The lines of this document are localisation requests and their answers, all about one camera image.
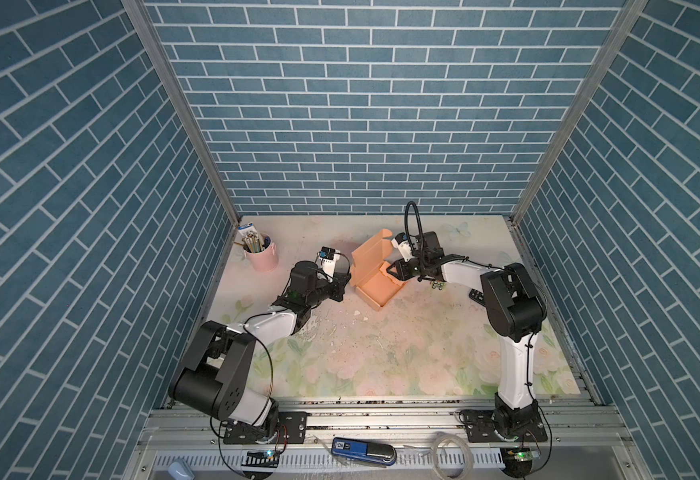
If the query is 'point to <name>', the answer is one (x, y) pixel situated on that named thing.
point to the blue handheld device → (364, 451)
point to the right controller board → (516, 461)
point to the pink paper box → (369, 275)
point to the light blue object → (179, 470)
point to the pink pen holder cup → (266, 260)
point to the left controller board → (263, 459)
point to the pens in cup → (253, 242)
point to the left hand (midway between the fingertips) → (350, 276)
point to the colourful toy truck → (438, 284)
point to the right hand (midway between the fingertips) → (389, 265)
